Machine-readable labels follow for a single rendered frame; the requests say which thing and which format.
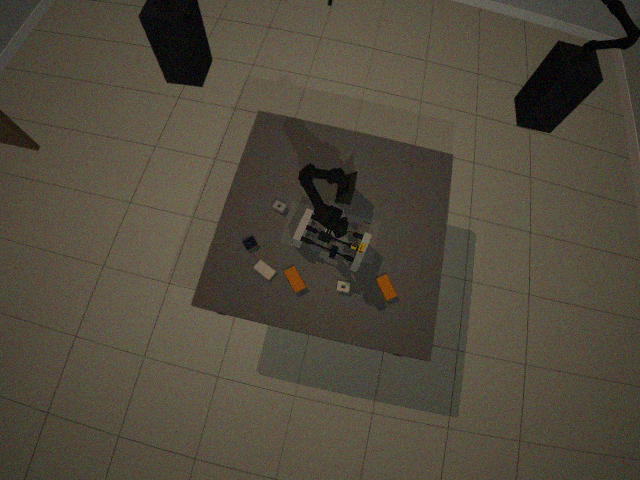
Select orange rectangular block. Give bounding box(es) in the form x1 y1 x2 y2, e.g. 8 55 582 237
284 266 306 293
375 275 397 301

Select beige flat block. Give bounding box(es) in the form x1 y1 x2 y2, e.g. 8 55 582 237
253 260 276 281

